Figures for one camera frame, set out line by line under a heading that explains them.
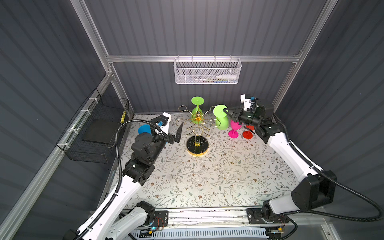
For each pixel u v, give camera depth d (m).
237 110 0.65
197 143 1.00
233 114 0.67
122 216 0.55
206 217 0.75
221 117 0.77
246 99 0.70
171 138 0.57
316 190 0.41
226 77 0.92
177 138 0.60
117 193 0.43
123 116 0.84
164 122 0.51
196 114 0.78
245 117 0.65
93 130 0.72
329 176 0.40
